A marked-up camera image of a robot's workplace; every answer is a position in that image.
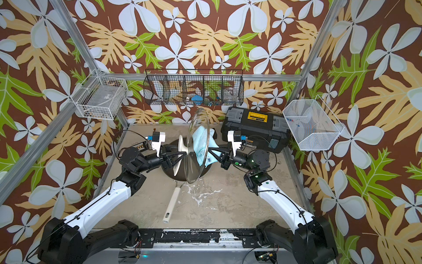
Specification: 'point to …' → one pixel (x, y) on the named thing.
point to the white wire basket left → (100, 97)
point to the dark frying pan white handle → (187, 168)
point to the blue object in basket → (197, 99)
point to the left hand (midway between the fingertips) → (184, 149)
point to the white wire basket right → (314, 125)
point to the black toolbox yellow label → (257, 128)
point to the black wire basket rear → (194, 87)
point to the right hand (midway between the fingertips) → (208, 151)
